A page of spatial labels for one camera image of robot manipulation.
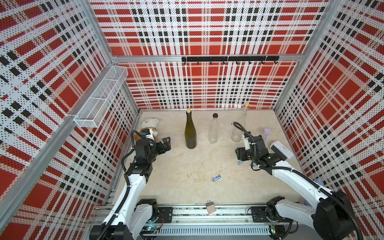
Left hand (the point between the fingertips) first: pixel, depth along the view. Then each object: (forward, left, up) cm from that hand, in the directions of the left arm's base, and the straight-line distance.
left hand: (165, 140), depth 82 cm
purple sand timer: (+14, -65, -12) cm, 67 cm away
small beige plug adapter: (-31, -25, -16) cm, 42 cm away
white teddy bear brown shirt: (+20, +17, -9) cm, 28 cm away
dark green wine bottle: (+7, -13, -7) cm, 17 cm away
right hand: (-3, -44, -7) cm, 45 cm away
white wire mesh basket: (+18, +48, +4) cm, 52 cm away
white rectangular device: (0, -71, -12) cm, 72 cm away
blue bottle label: (-5, -44, -18) cm, 48 cm away
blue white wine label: (-15, -29, -18) cm, 37 cm away
